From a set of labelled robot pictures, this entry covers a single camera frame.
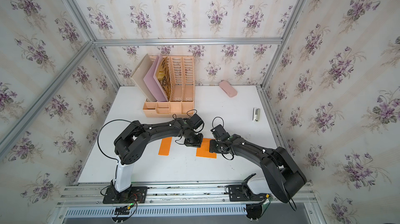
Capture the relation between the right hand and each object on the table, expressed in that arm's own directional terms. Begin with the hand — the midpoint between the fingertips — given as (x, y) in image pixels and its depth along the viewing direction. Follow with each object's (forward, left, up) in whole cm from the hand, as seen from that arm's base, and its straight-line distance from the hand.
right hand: (214, 148), depth 88 cm
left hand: (0, +6, 0) cm, 6 cm away
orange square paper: (-1, +29, 0) cm, 29 cm away
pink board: (+29, +37, +26) cm, 53 cm away
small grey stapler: (+23, -28, +1) cm, 37 cm away
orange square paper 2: (-2, +6, +1) cm, 6 cm away
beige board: (+32, +44, +27) cm, 61 cm away
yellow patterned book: (+39, +33, +19) cm, 54 cm away
